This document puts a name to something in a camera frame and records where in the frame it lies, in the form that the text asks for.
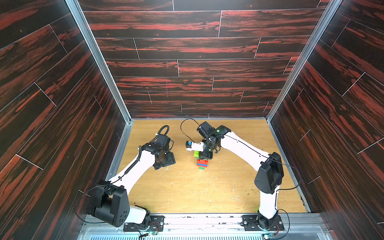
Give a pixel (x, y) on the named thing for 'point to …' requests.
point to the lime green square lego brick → (196, 153)
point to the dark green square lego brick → (202, 168)
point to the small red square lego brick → (203, 160)
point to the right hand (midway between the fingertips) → (204, 151)
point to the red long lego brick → (202, 166)
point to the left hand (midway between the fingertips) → (170, 162)
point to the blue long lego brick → (202, 164)
